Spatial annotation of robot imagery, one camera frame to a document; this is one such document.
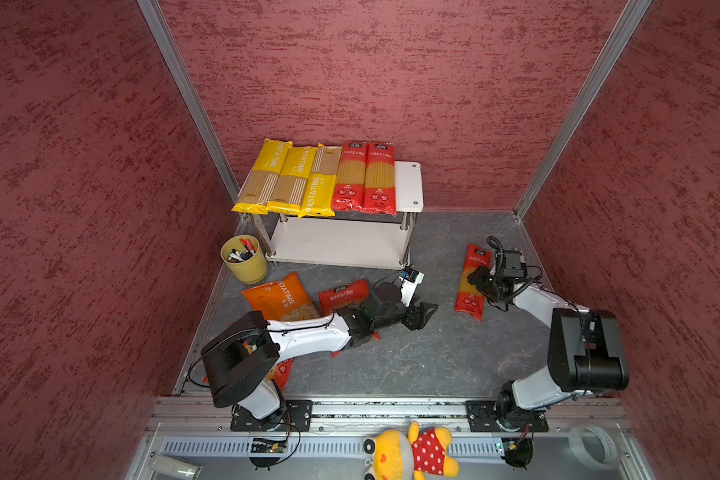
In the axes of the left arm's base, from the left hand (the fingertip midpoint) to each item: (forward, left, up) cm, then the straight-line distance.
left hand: (428, 307), depth 78 cm
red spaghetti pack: (+10, -17, -12) cm, 23 cm away
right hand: (+14, -18, -10) cm, 25 cm away
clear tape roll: (-30, -42, -12) cm, 53 cm away
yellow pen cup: (+20, +57, -5) cm, 60 cm away
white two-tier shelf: (+30, +23, -8) cm, 38 cm away
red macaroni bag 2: (-14, +40, -12) cm, 44 cm away
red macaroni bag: (+8, +24, -8) cm, 27 cm away
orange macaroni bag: (+7, +42, -9) cm, 44 cm away
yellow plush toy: (-32, +6, -8) cm, 33 cm away
